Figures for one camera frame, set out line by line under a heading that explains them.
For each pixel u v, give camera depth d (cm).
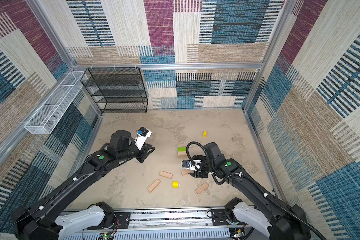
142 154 64
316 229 36
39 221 38
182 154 95
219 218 73
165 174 87
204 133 104
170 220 76
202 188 83
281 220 39
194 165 64
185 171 87
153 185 84
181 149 98
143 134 63
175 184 83
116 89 109
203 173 69
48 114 73
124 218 74
